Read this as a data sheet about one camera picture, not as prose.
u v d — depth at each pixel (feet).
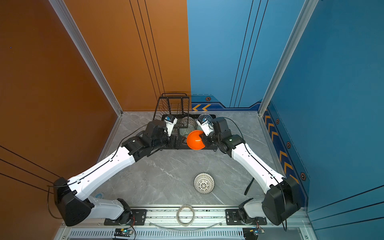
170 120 2.12
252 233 2.32
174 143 2.17
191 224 2.35
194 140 2.49
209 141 2.33
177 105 3.25
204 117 3.57
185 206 2.48
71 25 2.46
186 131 3.44
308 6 2.28
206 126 2.25
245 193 2.65
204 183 2.72
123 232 2.33
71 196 1.29
